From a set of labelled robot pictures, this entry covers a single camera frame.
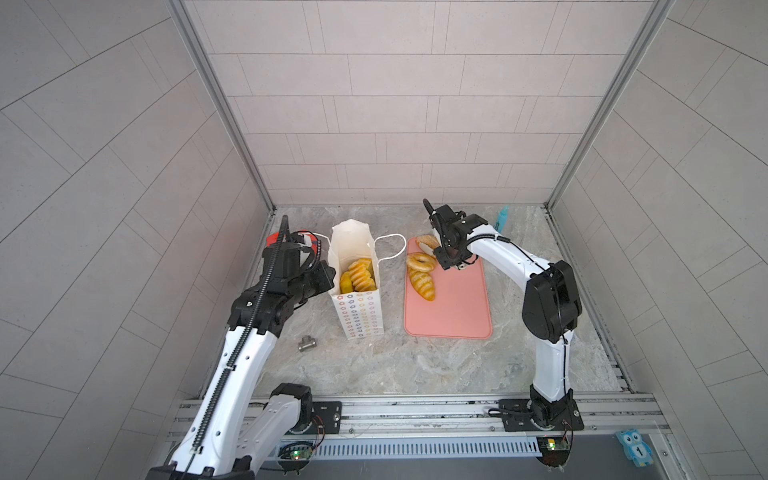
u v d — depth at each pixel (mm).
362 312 718
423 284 910
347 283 825
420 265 937
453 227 671
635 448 657
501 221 987
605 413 732
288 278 520
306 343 808
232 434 373
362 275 805
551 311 509
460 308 875
